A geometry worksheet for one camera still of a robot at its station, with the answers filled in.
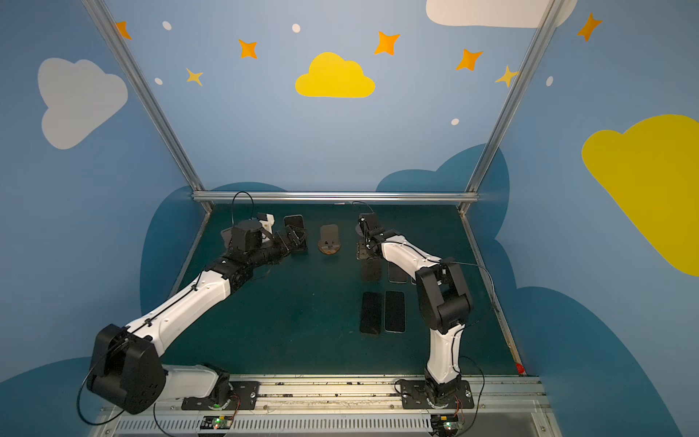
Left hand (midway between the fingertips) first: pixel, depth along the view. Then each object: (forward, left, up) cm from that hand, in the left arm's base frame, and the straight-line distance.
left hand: (305, 238), depth 80 cm
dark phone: (+4, -22, -24) cm, 33 cm away
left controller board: (-44, +21, -24) cm, 54 cm away
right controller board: (-43, -40, -24) cm, 63 cm away
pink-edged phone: (+16, +7, -10) cm, 20 cm away
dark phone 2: (-13, -21, -27) cm, 37 cm away
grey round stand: (+13, +33, -15) cm, 38 cm away
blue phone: (+2, -31, -23) cm, 38 cm away
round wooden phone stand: (+13, -5, -23) cm, 27 cm away
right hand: (+9, -22, -16) cm, 28 cm away
